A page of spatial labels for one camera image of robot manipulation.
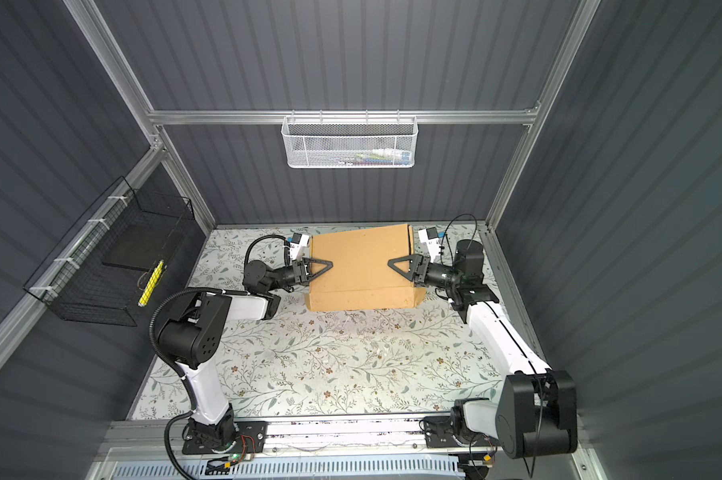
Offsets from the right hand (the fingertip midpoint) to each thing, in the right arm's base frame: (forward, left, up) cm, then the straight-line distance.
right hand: (395, 270), depth 74 cm
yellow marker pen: (-5, +59, +2) cm, 59 cm away
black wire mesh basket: (-1, +71, +4) cm, 71 cm away
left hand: (+2, +16, -3) cm, 16 cm away
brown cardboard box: (-2, +9, 0) cm, 9 cm away
